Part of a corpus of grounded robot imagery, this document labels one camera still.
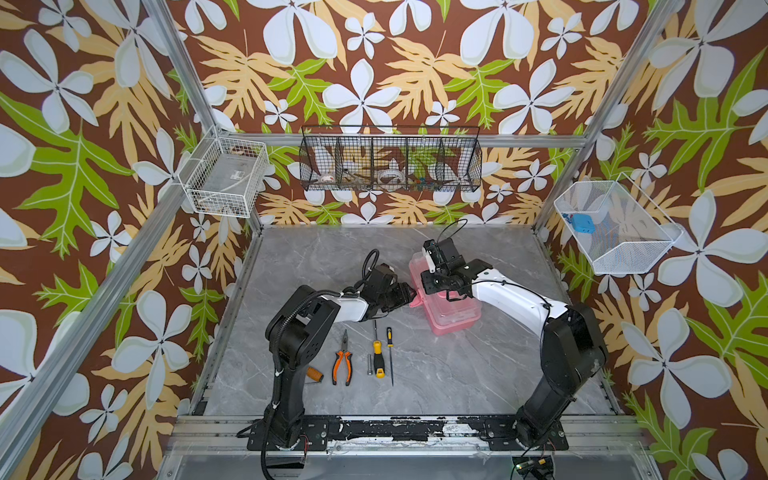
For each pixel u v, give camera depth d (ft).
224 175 2.85
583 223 2.82
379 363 2.76
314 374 2.70
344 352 2.83
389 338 2.96
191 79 2.58
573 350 1.53
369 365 2.82
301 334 1.71
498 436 2.42
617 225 2.69
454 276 2.13
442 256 2.29
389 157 3.16
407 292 2.90
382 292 2.62
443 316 2.75
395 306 2.89
